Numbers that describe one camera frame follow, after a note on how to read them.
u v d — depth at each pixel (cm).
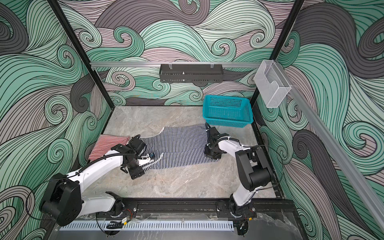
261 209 74
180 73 89
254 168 47
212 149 65
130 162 63
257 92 111
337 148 52
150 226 73
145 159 76
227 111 118
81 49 87
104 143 96
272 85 78
